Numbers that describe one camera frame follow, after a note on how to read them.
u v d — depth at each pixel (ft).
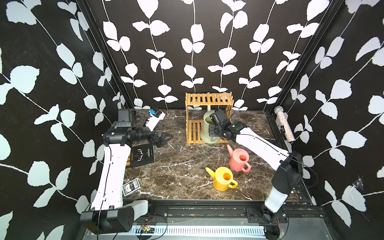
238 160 2.69
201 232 2.30
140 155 3.06
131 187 2.67
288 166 1.46
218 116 2.06
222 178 2.45
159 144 1.98
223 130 2.04
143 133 1.87
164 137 1.96
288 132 2.72
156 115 1.89
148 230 2.35
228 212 2.51
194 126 3.56
